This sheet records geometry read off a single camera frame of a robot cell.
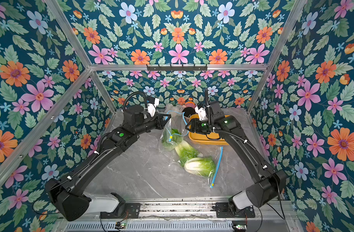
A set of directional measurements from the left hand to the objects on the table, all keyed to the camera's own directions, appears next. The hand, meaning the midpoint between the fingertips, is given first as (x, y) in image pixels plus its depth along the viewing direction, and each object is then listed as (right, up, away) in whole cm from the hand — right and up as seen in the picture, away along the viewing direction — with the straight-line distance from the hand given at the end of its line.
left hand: (172, 115), depth 67 cm
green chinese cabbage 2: (+6, -22, +19) cm, 29 cm away
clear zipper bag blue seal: (+24, -23, +23) cm, 41 cm away
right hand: (+10, -4, +6) cm, 12 cm away
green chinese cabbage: (0, -11, +1) cm, 11 cm away
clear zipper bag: (+1, -3, +13) cm, 13 cm away
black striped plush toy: (+9, +8, +45) cm, 46 cm away
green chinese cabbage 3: (+16, -29, +14) cm, 36 cm away
